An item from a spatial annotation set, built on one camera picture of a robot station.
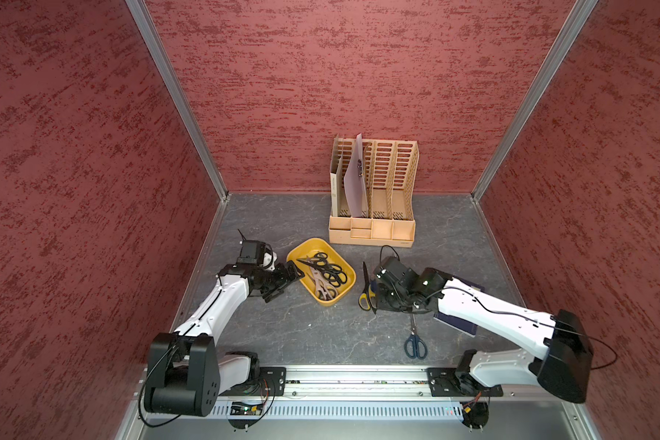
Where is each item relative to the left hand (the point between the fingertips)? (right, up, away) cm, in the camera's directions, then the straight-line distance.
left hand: (294, 286), depth 84 cm
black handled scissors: (+12, +2, +11) cm, 16 cm away
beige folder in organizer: (+13, +34, +3) cm, 37 cm away
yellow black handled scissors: (+22, -3, -6) cm, 23 cm away
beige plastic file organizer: (+36, +43, +27) cm, 62 cm away
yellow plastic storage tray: (+12, +7, +12) cm, 19 cm away
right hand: (+26, -5, -6) cm, 27 cm away
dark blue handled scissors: (+37, -17, -3) cm, 41 cm away
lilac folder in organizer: (+20, +35, +13) cm, 42 cm away
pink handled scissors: (+9, -3, +6) cm, 11 cm away
